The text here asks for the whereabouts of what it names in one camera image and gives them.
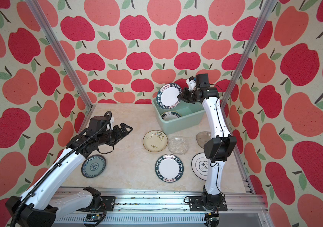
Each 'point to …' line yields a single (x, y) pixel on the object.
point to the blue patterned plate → (93, 166)
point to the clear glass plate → (178, 144)
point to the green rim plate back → (169, 115)
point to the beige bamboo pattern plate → (155, 141)
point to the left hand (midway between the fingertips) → (131, 133)
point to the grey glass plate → (202, 137)
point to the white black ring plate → (199, 166)
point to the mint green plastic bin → (185, 117)
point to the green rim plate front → (169, 168)
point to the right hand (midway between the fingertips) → (181, 96)
